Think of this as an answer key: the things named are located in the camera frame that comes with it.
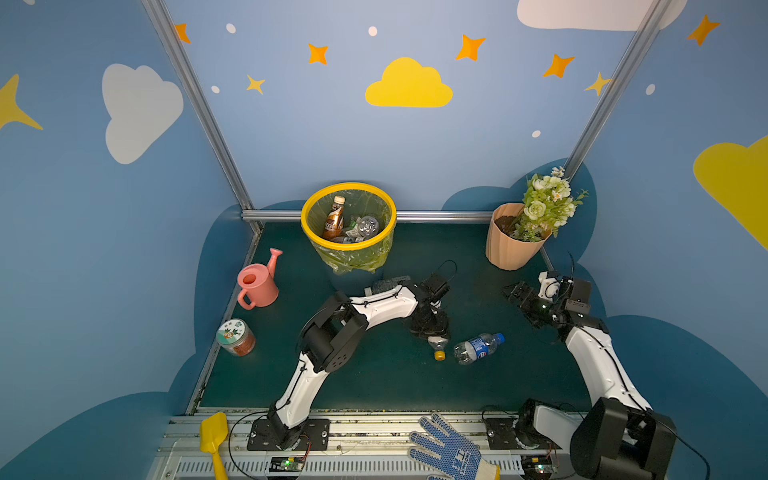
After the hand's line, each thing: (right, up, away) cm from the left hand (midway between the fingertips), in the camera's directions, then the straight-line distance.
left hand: (446, 337), depth 88 cm
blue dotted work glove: (-1, -25, -18) cm, 30 cm away
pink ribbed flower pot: (+22, +26, +13) cm, 37 cm away
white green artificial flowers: (+32, +40, +3) cm, 52 cm away
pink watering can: (-58, +16, +2) cm, 60 cm away
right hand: (+19, +13, -3) cm, 24 cm away
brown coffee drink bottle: (-34, +36, +5) cm, 50 cm away
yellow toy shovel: (-61, -19, -15) cm, 66 cm away
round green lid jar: (-60, +1, -6) cm, 61 cm away
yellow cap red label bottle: (-3, -1, -2) cm, 4 cm away
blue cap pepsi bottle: (+8, -2, -4) cm, 9 cm away
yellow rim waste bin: (-30, +34, +9) cm, 46 cm away
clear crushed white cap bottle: (-19, +15, +11) cm, 27 cm away
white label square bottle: (-24, +33, -4) cm, 41 cm away
